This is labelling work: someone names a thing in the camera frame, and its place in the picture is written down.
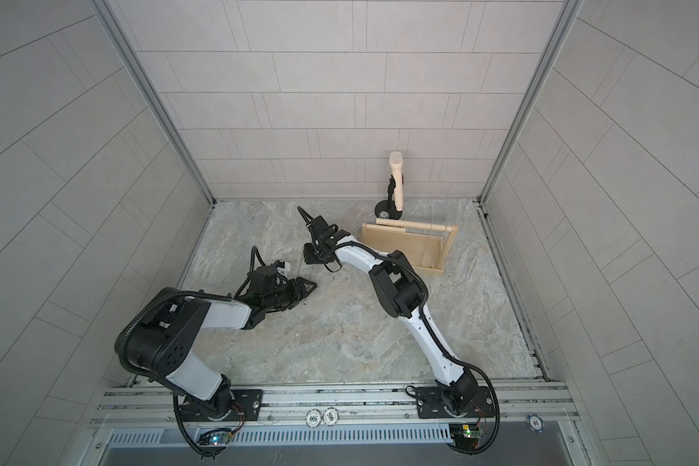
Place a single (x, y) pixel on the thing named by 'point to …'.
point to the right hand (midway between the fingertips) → (308, 257)
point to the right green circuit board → (468, 433)
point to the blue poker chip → (535, 422)
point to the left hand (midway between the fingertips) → (317, 287)
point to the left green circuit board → (219, 439)
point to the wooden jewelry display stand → (423, 245)
